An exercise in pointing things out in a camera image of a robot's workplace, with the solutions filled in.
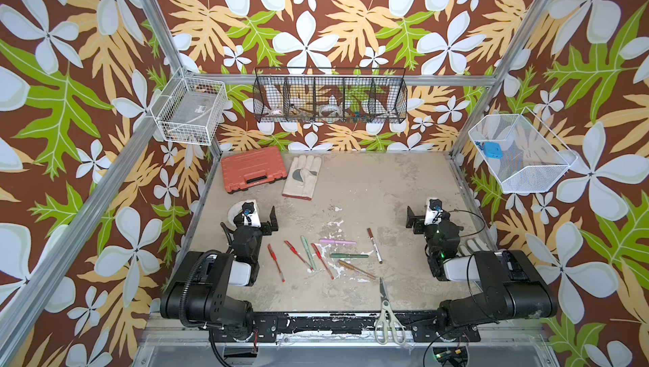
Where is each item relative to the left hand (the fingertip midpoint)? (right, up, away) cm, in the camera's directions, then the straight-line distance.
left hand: (259, 205), depth 89 cm
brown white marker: (+43, -19, -1) cm, 47 cm away
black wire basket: (+25, +43, +9) cm, 50 cm away
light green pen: (+18, -17, 0) cm, 24 cm away
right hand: (+59, 0, +1) cm, 59 cm away
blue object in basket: (+82, +20, -3) cm, 84 cm away
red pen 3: (+21, -18, 0) cm, 28 cm away
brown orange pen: (+34, -22, -3) cm, 40 cm away
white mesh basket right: (+89, +16, -10) cm, 91 cm away
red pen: (+5, -19, 0) cm, 19 cm away
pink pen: (+30, -14, +2) cm, 33 cm away
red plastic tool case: (-9, +14, +20) cm, 26 cm away
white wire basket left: (-24, +34, -3) cm, 41 cm away
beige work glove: (+13, +10, +22) cm, 27 cm away
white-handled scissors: (+43, -34, -13) cm, 56 cm away
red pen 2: (+12, -17, +2) cm, 21 cm away
